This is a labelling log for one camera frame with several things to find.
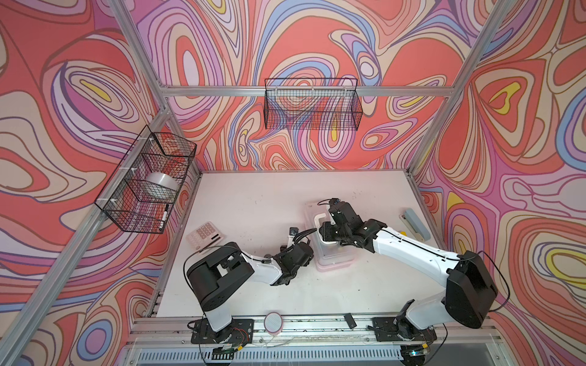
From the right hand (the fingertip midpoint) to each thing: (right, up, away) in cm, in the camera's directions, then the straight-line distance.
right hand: (324, 235), depth 84 cm
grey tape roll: (-54, +20, -11) cm, 59 cm away
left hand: (-7, -7, +8) cm, 13 cm away
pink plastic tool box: (+1, -7, -6) cm, 9 cm away
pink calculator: (-49, -2, +9) cm, 49 cm away
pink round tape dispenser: (-18, -25, -14) cm, 34 cm away
